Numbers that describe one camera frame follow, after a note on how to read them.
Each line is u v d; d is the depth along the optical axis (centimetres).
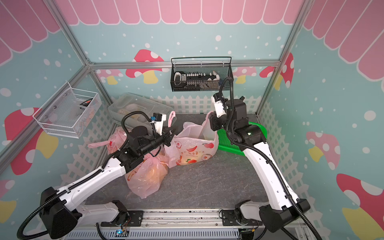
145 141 57
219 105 57
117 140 87
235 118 47
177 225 74
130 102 100
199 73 92
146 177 77
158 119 59
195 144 76
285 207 37
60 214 38
